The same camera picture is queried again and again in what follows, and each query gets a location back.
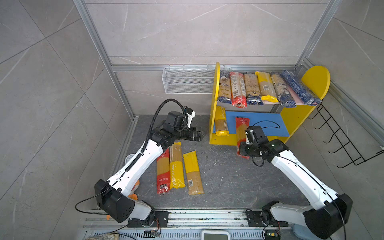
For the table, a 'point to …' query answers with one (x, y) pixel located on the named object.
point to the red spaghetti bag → (163, 172)
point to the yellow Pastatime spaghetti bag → (221, 123)
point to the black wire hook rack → (354, 156)
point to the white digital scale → (215, 235)
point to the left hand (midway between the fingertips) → (199, 128)
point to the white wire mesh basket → (188, 79)
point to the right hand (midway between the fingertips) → (241, 147)
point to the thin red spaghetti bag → (241, 124)
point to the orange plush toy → (133, 195)
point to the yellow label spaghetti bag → (176, 166)
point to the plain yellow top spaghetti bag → (192, 169)
